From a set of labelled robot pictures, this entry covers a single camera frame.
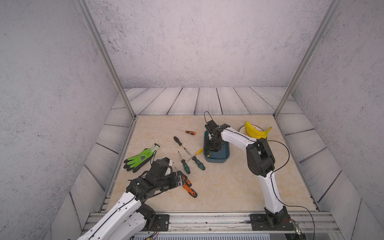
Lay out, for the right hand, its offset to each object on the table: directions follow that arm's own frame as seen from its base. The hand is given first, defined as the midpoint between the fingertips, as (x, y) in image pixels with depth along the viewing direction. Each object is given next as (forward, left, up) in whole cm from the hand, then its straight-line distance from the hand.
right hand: (207, 149), depth 97 cm
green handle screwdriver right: (-10, +5, -1) cm, 11 cm away
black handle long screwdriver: (+6, +18, -3) cm, 19 cm away
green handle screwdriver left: (-12, +13, -1) cm, 17 cm away
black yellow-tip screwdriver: (-3, -1, 0) cm, 3 cm away
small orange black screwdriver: (+15, +10, -1) cm, 18 cm away
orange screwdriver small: (-21, +11, -1) cm, 24 cm away
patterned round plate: (+19, -27, -2) cm, 33 cm away
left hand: (-24, +12, +9) cm, 29 cm away
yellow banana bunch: (+12, -33, +1) cm, 35 cm away
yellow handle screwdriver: (0, +5, -2) cm, 5 cm away
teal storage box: (-5, -9, 0) cm, 10 cm away
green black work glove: (-9, +46, -1) cm, 47 cm away
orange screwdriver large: (-25, +10, -1) cm, 27 cm away
